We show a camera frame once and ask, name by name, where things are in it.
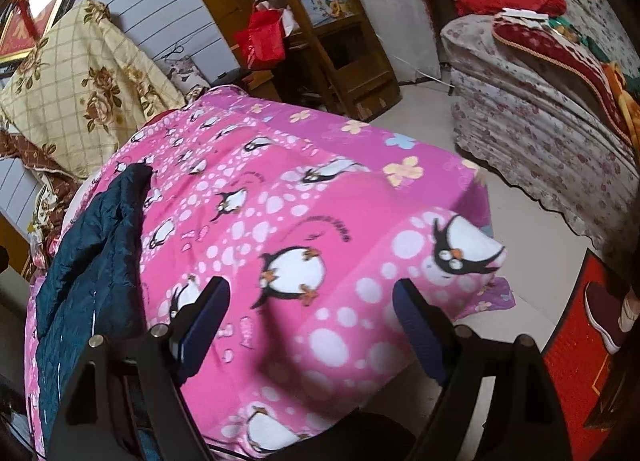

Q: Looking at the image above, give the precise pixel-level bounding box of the person's maroon shoe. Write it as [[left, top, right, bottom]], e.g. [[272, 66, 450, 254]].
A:
[[584, 281, 633, 354]]

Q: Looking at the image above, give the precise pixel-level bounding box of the wooden shelf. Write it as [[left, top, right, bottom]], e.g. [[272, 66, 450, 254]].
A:
[[265, 0, 403, 118]]

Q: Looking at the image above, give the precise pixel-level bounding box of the pale floral furniture cover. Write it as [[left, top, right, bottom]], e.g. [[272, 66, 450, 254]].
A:
[[295, 0, 443, 84]]

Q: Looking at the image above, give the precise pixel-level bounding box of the brown patterned cloth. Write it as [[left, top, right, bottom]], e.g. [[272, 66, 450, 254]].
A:
[[0, 128, 78, 202]]

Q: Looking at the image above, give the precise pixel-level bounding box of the cream floral quilt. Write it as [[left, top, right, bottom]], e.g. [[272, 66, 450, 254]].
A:
[[0, 0, 187, 179]]

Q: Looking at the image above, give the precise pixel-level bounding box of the dark blue puffer jacket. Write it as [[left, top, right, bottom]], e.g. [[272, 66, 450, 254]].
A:
[[32, 164, 156, 461]]

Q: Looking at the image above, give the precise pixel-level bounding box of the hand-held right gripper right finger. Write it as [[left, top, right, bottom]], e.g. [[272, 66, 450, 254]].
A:
[[392, 278, 573, 461]]

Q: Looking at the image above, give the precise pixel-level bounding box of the floral covered sofa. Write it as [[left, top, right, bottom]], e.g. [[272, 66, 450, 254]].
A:
[[440, 0, 640, 262]]

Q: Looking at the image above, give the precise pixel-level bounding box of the pink penguin print blanket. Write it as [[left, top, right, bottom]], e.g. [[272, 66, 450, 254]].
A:
[[22, 85, 516, 459]]

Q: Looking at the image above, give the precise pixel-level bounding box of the framed red picture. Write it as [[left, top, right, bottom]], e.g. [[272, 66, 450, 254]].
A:
[[0, 0, 93, 77]]

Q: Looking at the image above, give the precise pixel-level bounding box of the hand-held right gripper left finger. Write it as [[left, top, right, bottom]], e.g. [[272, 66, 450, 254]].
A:
[[45, 276, 233, 461]]

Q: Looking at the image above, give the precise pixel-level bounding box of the red floor mat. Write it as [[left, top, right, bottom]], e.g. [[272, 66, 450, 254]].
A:
[[542, 248, 640, 461]]

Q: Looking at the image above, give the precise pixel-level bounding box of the red gift bag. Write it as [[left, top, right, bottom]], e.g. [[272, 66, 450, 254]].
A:
[[234, 10, 287, 69]]

